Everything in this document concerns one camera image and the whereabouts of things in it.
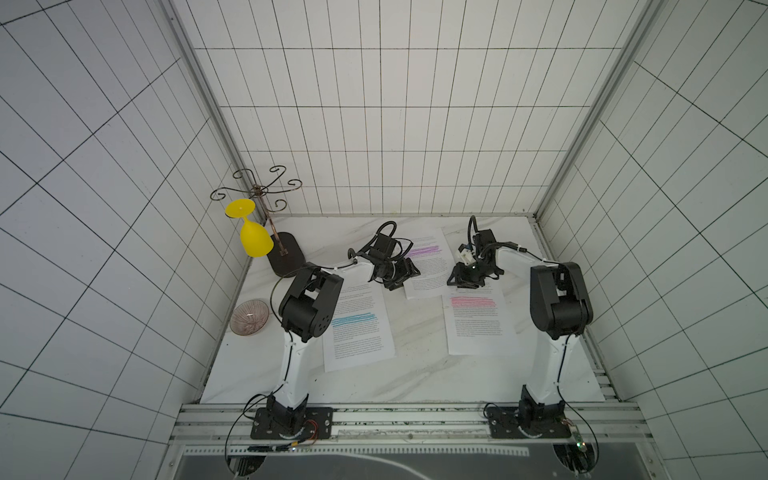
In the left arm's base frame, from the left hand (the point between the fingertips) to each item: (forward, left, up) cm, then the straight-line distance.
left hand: (412, 280), depth 97 cm
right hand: (+3, -15, -2) cm, 15 cm away
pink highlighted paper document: (-13, -20, -2) cm, 24 cm away
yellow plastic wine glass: (0, +46, +20) cm, 50 cm away
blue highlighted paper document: (-16, +16, -3) cm, 23 cm away
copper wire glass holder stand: (+11, +46, -3) cm, 47 cm away
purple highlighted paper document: (+12, -8, -3) cm, 14 cm away
